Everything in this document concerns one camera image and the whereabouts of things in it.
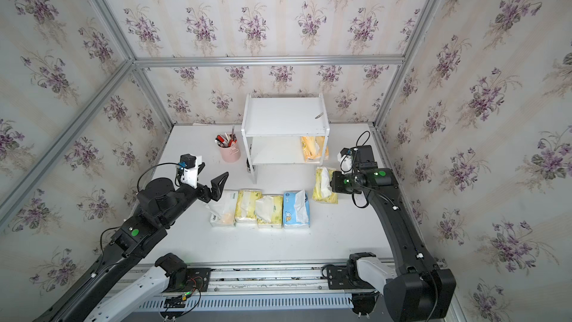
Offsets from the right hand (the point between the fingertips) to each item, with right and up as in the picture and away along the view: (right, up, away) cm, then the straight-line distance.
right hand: (335, 183), depth 78 cm
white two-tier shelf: (-18, +18, -4) cm, 26 cm away
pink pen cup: (-43, +10, +21) cm, 49 cm away
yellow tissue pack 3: (-24, -12, +6) cm, 28 cm away
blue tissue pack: (-14, -11, +5) cm, 18 cm away
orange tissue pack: (-7, +13, +8) cm, 17 cm away
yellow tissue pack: (-5, -3, 0) cm, 5 cm away
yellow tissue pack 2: (-34, -11, +9) cm, 36 cm away
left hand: (-38, +6, -11) cm, 40 cm away
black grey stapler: (-35, +4, +21) cm, 41 cm away
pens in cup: (-45, +16, +23) cm, 53 cm away
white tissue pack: (-42, -13, +6) cm, 44 cm away
